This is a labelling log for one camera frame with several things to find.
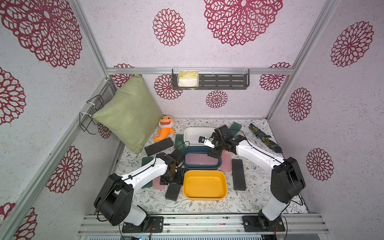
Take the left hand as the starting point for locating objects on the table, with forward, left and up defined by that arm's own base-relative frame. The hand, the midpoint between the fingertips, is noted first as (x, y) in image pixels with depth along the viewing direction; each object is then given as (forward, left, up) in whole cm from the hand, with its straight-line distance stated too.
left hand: (174, 184), depth 82 cm
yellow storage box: (+1, -17, -4) cm, 17 cm away
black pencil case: (+28, +14, -6) cm, 32 cm away
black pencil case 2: (-3, +1, -3) cm, 5 cm away
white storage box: (+38, -9, -4) cm, 39 cm away
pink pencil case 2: (+16, -32, -4) cm, 36 cm away
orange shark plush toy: (+44, +10, +2) cm, 45 cm away
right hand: (+23, -21, +9) cm, 32 cm away
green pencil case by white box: (+31, 0, -6) cm, 32 cm away
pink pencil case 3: (+17, -16, -3) cm, 24 cm away
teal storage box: (+13, -14, +14) cm, 24 cm away
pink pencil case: (0, +10, -2) cm, 11 cm away
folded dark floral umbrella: (+34, -62, -4) cm, 71 cm away
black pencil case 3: (+3, -37, -3) cm, 37 cm away
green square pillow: (+34, +25, +22) cm, 48 cm away
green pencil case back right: (+46, -43, -7) cm, 63 cm away
